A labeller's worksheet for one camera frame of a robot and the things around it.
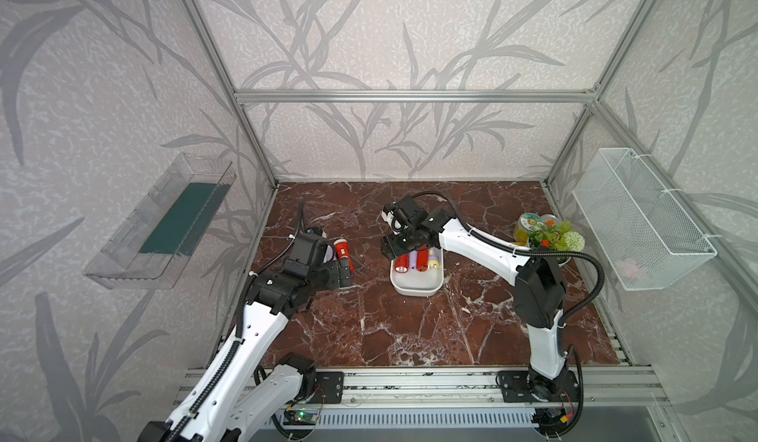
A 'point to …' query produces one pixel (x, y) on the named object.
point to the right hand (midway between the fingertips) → (388, 245)
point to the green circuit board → (300, 417)
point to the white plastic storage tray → (416, 283)
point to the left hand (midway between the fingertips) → (335, 270)
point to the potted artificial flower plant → (556, 236)
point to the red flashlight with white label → (342, 251)
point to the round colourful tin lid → (530, 219)
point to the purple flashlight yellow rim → (434, 257)
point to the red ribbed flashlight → (402, 263)
